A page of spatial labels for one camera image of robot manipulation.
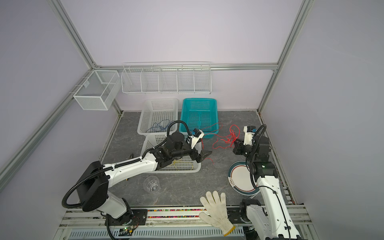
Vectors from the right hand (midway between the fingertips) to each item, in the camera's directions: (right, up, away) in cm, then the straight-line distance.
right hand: (235, 140), depth 77 cm
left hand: (-15, -3, -2) cm, 16 cm away
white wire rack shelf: (-41, +40, +22) cm, 61 cm away
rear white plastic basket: (-53, +17, +43) cm, 70 cm away
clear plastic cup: (-46, -26, +7) cm, 53 cm away
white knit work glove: (-10, -35, -2) cm, 37 cm away
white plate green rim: (+5, -24, +8) cm, 26 cm away
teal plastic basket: (-18, +17, +43) cm, 49 cm away
